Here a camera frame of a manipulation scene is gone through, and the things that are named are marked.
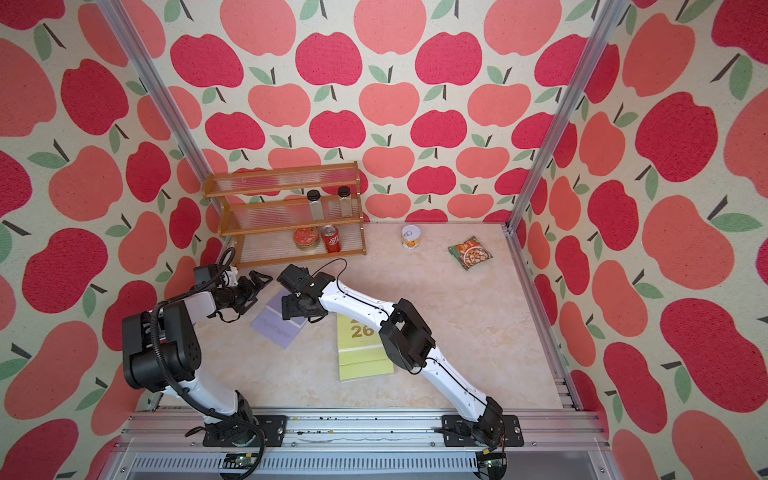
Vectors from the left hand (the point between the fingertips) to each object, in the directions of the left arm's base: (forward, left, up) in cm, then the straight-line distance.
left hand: (265, 289), depth 95 cm
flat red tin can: (+24, -9, 0) cm, 25 cm away
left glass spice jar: (+21, -16, +17) cm, 32 cm away
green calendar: (-20, -32, -2) cm, 38 cm away
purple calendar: (-9, -3, -5) cm, 11 cm away
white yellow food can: (+24, -49, 0) cm, 55 cm away
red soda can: (+19, -20, +4) cm, 28 cm away
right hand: (-9, -12, -1) cm, 15 cm away
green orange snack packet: (+17, -71, -1) cm, 73 cm away
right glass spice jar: (+26, -25, +19) cm, 41 cm away
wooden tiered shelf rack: (+38, 0, -2) cm, 38 cm away
